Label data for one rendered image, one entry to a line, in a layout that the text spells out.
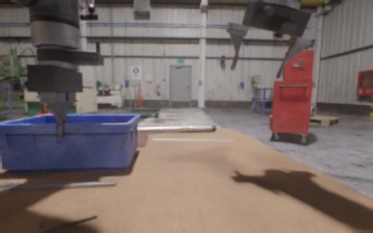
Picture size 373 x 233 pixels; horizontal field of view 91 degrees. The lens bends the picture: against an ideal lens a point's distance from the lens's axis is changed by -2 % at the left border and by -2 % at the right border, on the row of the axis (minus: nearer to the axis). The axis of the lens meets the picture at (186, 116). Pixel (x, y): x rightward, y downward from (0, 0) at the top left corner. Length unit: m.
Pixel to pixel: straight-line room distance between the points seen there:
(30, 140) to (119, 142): 0.19
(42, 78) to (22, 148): 0.19
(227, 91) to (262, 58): 2.52
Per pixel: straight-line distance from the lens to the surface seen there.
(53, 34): 0.46
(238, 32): 0.46
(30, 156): 0.55
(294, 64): 2.90
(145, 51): 10.59
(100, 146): 0.48
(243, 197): 0.39
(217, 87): 10.33
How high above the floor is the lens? 0.66
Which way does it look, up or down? 7 degrees down
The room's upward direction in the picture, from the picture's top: 1 degrees clockwise
